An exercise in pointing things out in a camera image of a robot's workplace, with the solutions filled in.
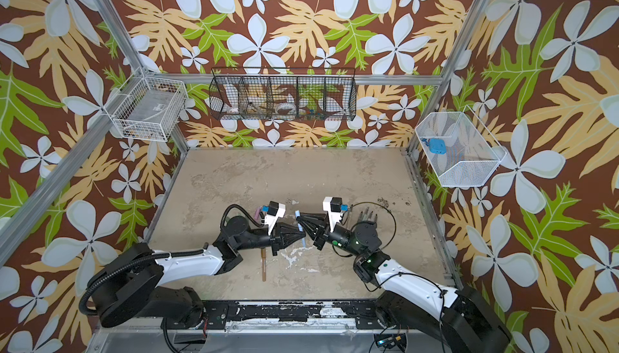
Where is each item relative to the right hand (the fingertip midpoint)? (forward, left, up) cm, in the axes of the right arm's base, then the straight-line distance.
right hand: (298, 221), depth 67 cm
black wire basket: (+55, +9, +6) cm, 56 cm away
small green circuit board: (-26, -28, -31) cm, 49 cm away
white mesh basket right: (+29, -57, 0) cm, 64 cm away
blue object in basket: (+29, -49, 0) cm, 57 cm away
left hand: (-1, -1, -5) cm, 6 cm away
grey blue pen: (-1, 0, -3) cm, 3 cm away
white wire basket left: (+41, +55, +9) cm, 69 cm away
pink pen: (+17, -27, -27) cm, 42 cm away
